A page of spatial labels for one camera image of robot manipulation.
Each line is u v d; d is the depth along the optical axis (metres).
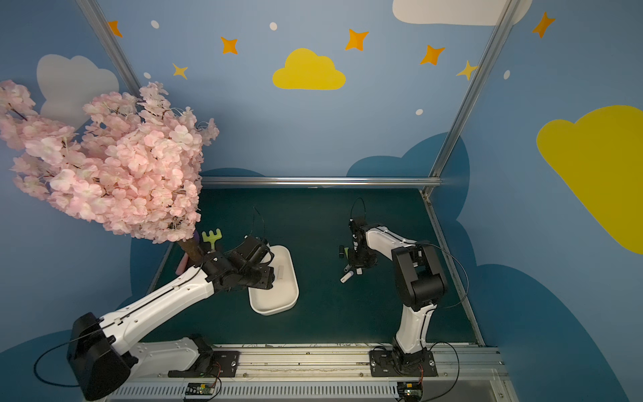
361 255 0.83
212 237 1.02
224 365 0.75
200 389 0.72
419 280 0.51
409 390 0.73
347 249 1.00
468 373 0.72
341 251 1.01
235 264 0.58
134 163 0.51
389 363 0.74
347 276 0.93
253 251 0.60
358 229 0.73
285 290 0.91
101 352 0.38
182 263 0.94
